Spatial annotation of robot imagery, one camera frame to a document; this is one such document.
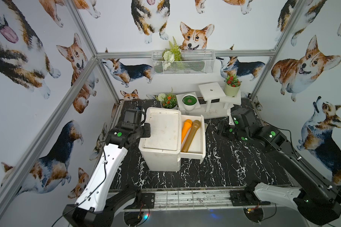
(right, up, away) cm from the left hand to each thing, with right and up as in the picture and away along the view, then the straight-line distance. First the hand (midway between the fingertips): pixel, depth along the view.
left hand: (148, 125), depth 74 cm
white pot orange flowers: (+9, +14, +24) cm, 29 cm away
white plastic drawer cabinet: (+8, -12, -9) cm, 17 cm away
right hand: (+32, -1, -7) cm, 33 cm away
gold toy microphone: (+22, -8, +4) cm, 24 cm away
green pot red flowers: (+52, +24, +22) cm, 61 cm away
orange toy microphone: (+20, -2, +8) cm, 22 cm away
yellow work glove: (+31, -1, +7) cm, 32 cm away
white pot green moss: (+22, +13, +16) cm, 30 cm away
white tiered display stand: (+40, +14, +31) cm, 52 cm away
